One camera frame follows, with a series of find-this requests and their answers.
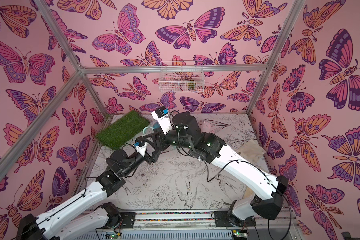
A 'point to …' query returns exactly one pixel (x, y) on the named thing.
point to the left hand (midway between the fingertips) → (158, 139)
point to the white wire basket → (181, 76)
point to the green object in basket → (190, 85)
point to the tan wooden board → (248, 193)
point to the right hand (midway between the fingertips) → (150, 131)
